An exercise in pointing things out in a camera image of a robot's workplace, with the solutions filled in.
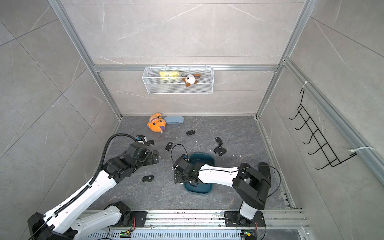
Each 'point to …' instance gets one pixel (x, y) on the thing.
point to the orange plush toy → (157, 123)
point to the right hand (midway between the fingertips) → (180, 177)
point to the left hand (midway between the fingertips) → (151, 151)
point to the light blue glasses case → (174, 119)
